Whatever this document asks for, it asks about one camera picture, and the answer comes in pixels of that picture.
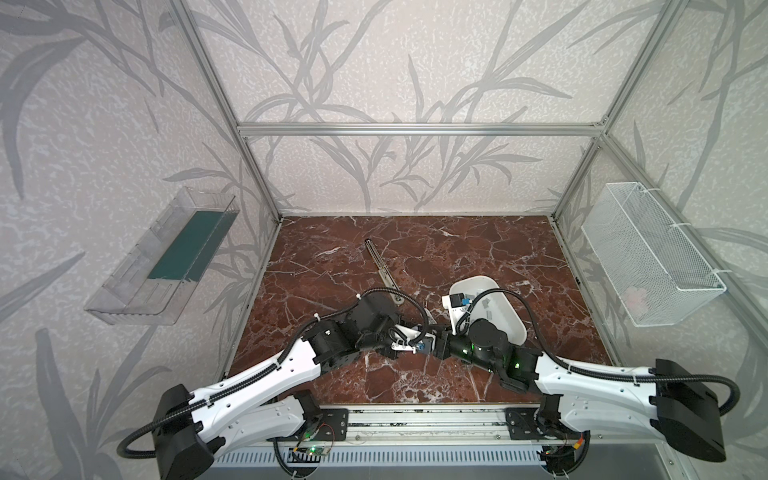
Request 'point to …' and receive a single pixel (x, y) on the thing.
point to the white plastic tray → (473, 298)
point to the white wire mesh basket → (656, 272)
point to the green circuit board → (314, 450)
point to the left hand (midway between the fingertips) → (418, 317)
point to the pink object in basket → (636, 300)
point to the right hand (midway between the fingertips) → (416, 322)
